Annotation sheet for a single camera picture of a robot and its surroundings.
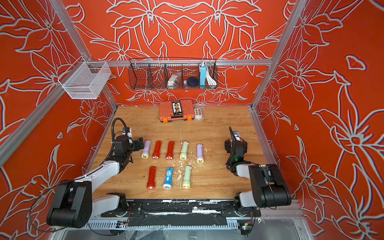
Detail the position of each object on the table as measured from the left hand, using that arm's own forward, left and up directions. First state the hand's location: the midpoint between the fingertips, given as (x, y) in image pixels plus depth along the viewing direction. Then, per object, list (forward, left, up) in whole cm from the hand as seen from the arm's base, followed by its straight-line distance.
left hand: (134, 137), depth 90 cm
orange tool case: (+26, -22, -1) cm, 34 cm away
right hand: (+4, -62, -2) cm, 62 cm away
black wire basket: (+41, -19, +20) cm, 49 cm away
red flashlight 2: (-3, -22, -7) cm, 24 cm away
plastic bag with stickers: (+28, -39, -6) cm, 48 cm away
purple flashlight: (-8, -7, -7) cm, 13 cm away
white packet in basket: (+30, -23, +22) cm, 44 cm away
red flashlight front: (-23, -15, -7) cm, 28 cm away
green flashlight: (-6, -31, -7) cm, 32 cm away
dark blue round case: (+33, -34, +19) cm, 51 cm away
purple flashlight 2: (-8, -41, -7) cm, 43 cm away
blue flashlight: (-23, -24, -8) cm, 34 cm away
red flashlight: (-7, -14, -7) cm, 17 cm away
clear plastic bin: (+26, +34, +22) cm, 48 cm away
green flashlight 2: (-22, -34, -6) cm, 41 cm away
